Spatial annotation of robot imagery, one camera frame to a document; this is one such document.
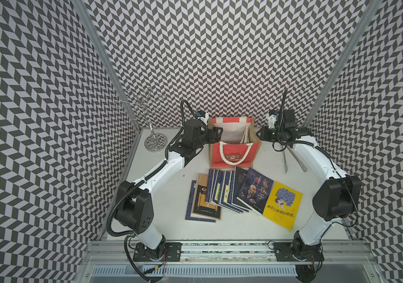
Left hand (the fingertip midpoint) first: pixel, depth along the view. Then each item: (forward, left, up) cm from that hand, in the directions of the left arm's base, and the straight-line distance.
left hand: (218, 130), depth 81 cm
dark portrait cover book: (-19, -18, -23) cm, 35 cm away
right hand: (+2, -21, -6) cm, 22 cm away
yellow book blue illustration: (-25, -32, -26) cm, 48 cm away
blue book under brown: (-27, +13, -23) cm, 38 cm away
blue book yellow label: (-21, +4, -21) cm, 30 cm away
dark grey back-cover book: (-9, -12, -23) cm, 28 cm away
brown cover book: (-29, +8, -22) cm, 37 cm away
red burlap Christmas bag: (-5, -10, -6) cm, 13 cm away
